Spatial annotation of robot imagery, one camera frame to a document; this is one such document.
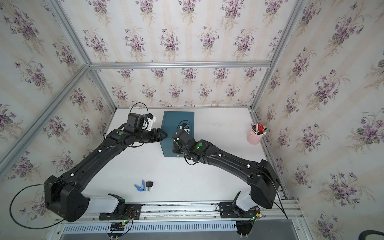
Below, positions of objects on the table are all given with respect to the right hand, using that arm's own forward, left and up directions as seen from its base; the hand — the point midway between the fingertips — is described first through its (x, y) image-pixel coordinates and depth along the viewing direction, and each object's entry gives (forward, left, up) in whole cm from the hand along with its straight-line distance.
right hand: (176, 145), depth 78 cm
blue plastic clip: (-18, +20, -16) cm, 31 cm away
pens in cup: (+19, -52, -9) cm, 56 cm away
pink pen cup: (+13, -48, -11) cm, 51 cm away
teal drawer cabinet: (+14, +3, +4) cm, 14 cm away
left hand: (+4, +6, +3) cm, 8 cm away
